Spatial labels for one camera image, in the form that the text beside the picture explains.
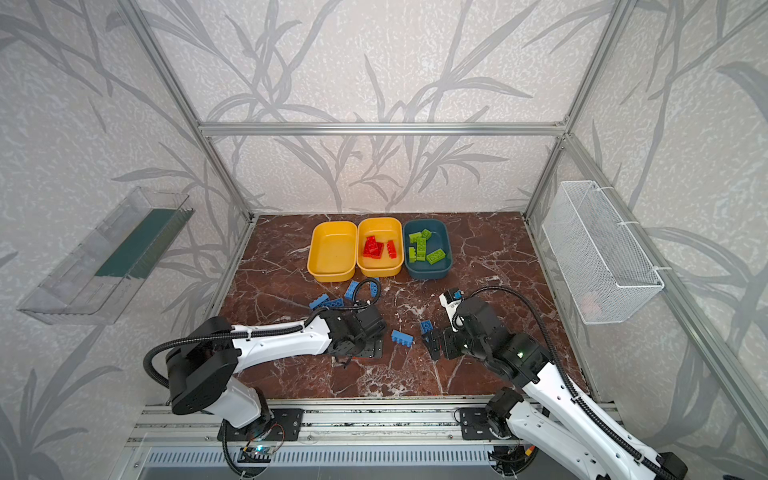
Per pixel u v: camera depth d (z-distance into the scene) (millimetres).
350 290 971
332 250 1116
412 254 1048
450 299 647
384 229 1155
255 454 717
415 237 1100
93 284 635
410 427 752
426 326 889
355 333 639
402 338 860
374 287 963
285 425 731
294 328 532
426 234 1120
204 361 469
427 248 1052
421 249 1050
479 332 543
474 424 741
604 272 613
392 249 1077
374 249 1050
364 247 1077
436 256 1050
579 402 438
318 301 935
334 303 937
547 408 469
